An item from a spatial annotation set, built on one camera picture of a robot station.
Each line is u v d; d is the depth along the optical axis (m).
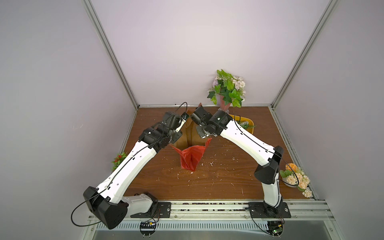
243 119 1.05
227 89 0.88
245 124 0.97
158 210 0.73
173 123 0.54
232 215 0.73
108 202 0.37
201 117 0.55
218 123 0.50
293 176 0.71
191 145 0.87
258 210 0.73
